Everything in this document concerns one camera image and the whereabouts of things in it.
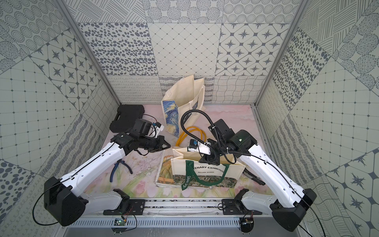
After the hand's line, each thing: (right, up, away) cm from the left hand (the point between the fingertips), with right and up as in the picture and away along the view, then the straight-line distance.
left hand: (173, 147), depth 73 cm
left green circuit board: (-27, -36, -2) cm, 45 cm away
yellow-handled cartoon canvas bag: (-7, -19, +9) cm, 22 cm away
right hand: (+15, -3, -6) cm, 16 cm away
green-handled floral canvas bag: (+8, -11, -5) cm, 14 cm away
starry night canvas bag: (+4, +32, +38) cm, 50 cm away
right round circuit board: (+37, -38, -2) cm, 53 cm away
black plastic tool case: (-40, +17, +34) cm, 55 cm away
